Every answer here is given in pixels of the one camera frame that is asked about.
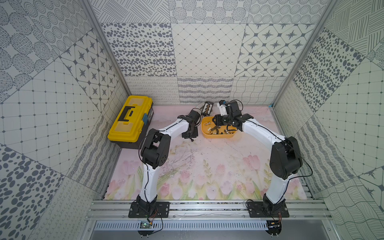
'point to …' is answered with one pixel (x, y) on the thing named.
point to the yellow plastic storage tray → (209, 130)
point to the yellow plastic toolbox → (133, 123)
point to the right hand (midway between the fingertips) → (215, 120)
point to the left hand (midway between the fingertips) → (193, 133)
